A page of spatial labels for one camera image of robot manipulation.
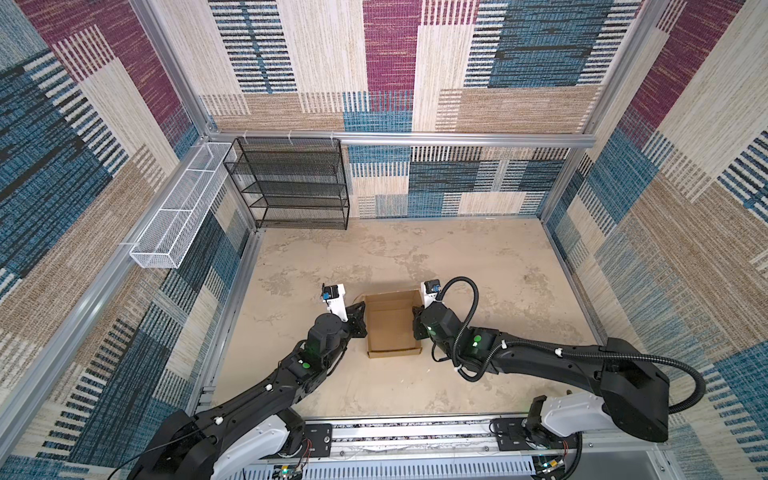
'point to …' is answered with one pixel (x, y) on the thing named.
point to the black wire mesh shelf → (291, 183)
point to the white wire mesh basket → (162, 244)
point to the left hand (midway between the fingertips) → (367, 302)
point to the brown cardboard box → (390, 323)
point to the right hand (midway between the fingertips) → (417, 312)
